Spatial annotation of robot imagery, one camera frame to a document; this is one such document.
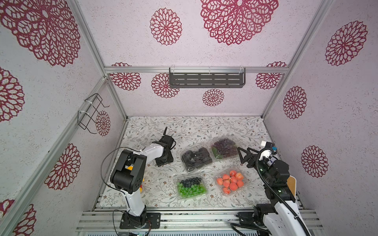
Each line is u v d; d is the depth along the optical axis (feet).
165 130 2.72
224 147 3.10
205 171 2.97
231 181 2.73
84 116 2.41
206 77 3.17
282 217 1.66
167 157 2.68
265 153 2.10
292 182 2.67
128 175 1.59
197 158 2.87
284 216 1.66
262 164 2.06
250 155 2.09
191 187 2.64
